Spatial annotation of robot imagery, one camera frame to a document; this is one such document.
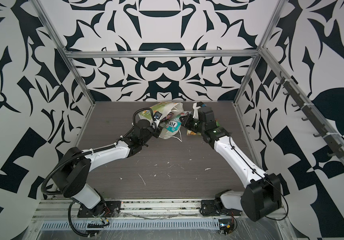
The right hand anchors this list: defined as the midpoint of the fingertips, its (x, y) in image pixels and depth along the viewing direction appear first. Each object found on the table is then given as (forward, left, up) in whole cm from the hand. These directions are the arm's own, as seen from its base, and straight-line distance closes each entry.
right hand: (179, 118), depth 77 cm
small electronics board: (-43, -21, -28) cm, 55 cm away
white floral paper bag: (+11, +6, -6) cm, 14 cm away
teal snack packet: (-2, +3, -3) cm, 4 cm away
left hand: (+5, +11, -5) cm, 13 cm away
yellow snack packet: (+7, -7, -24) cm, 26 cm away
